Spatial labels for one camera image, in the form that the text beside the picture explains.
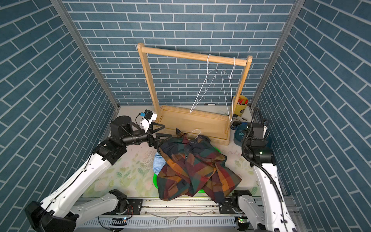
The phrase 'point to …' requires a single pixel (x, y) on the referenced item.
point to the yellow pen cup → (241, 105)
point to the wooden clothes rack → (215, 124)
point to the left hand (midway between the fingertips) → (170, 133)
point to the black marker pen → (210, 104)
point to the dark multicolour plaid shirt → (192, 163)
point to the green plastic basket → (155, 181)
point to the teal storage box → (240, 131)
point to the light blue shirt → (158, 163)
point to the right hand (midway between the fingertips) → (255, 135)
